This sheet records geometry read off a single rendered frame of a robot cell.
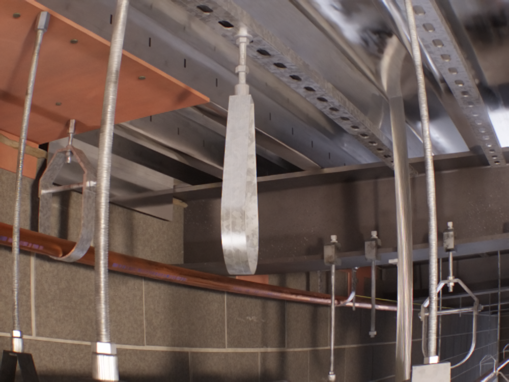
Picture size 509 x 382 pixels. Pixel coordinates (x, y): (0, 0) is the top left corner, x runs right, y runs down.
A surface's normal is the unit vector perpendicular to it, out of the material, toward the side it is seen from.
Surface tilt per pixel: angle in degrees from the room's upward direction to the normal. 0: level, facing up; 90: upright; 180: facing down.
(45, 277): 90
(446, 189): 90
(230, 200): 74
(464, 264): 90
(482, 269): 90
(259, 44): 180
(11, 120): 180
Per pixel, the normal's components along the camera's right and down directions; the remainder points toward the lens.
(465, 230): -0.45, -0.20
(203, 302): 0.89, -0.11
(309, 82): 0.00, 0.97
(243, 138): -0.11, -0.49
